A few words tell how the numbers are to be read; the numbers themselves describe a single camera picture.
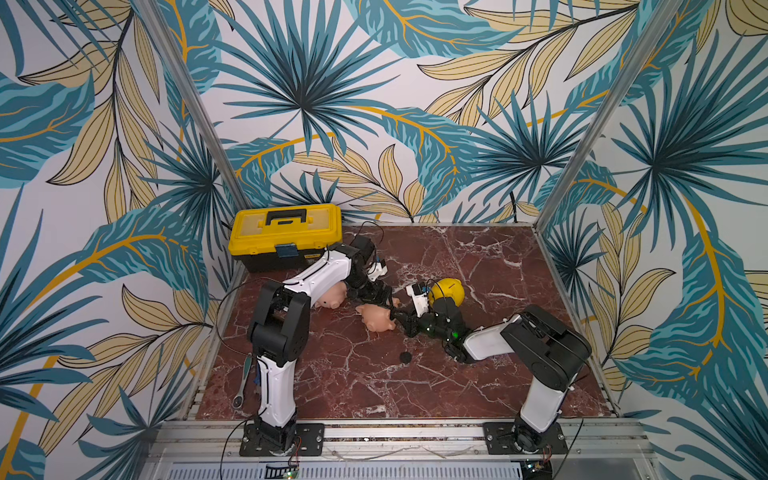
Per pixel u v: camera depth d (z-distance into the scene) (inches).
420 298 31.9
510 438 28.6
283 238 37.2
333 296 35.8
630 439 30.0
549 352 19.4
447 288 35.7
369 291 32.1
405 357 34.6
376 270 33.2
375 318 33.7
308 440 28.8
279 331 19.8
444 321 27.9
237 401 30.8
